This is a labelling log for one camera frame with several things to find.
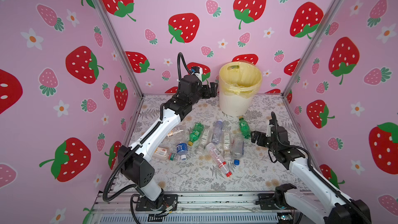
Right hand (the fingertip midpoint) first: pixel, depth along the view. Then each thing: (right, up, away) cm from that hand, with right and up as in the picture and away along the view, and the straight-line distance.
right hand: (258, 133), depth 84 cm
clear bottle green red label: (-54, -12, 0) cm, 55 cm away
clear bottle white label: (-29, -3, +6) cm, 30 cm away
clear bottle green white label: (-17, -12, +4) cm, 21 cm away
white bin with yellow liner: (-5, +32, +26) cm, 42 cm away
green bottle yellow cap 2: (-35, -1, +9) cm, 36 cm away
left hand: (-26, +26, -10) cm, 39 cm away
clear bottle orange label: (-50, -1, +11) cm, 51 cm away
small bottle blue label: (-42, -10, +2) cm, 43 cm away
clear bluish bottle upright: (-21, -1, +16) cm, 26 cm away
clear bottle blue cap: (-9, -8, +10) cm, 16 cm away
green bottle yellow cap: (-4, +1, +12) cm, 13 cm away
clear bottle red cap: (-24, -11, +1) cm, 26 cm away
